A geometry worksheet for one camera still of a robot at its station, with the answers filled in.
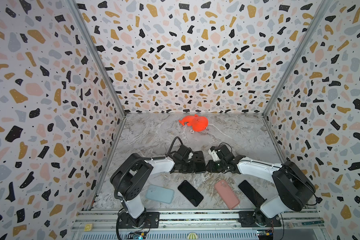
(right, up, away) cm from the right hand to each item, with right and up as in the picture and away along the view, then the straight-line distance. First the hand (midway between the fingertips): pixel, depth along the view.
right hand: (203, 166), depth 87 cm
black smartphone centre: (-8, -13, -5) cm, 16 cm away
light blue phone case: (-25, -15, -3) cm, 29 cm away
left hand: (-3, -2, +1) cm, 4 cm away
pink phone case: (+13, -15, -3) cm, 20 cm away
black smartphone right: (+27, -15, -3) cm, 31 cm away
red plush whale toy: (-2, +25, +20) cm, 32 cm away
